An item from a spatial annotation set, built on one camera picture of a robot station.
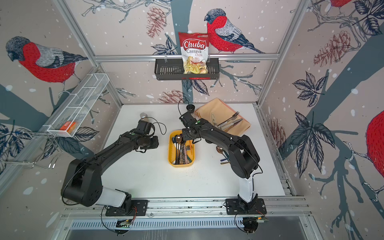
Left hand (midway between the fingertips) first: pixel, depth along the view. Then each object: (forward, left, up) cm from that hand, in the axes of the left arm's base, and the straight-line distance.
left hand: (159, 140), depth 89 cm
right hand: (+3, -16, +1) cm, 17 cm away
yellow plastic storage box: (+7, -6, -4) cm, 10 cm away
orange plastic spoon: (-6, -19, +9) cm, 22 cm away
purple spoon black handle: (+6, -12, -5) cm, 15 cm away
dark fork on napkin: (+24, -50, -9) cm, 56 cm away
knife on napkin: (+19, -49, -8) cm, 53 cm away
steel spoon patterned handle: (-4, -14, -7) cm, 17 cm away
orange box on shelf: (-8, +33, +26) cm, 43 cm away
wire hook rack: (-14, +37, +26) cm, 47 cm away
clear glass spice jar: (+19, +14, +1) cm, 24 cm away
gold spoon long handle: (-11, -38, -9) cm, 41 cm away
